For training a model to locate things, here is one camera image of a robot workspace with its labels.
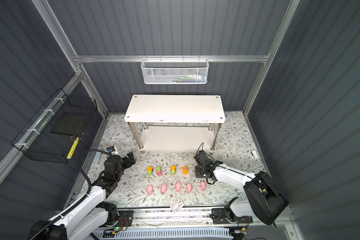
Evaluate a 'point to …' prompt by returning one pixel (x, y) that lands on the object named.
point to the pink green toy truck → (159, 172)
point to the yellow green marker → (72, 149)
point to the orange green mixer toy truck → (173, 170)
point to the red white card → (177, 206)
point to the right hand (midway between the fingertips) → (201, 171)
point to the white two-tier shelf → (175, 122)
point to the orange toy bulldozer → (185, 170)
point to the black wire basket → (53, 134)
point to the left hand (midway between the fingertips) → (125, 155)
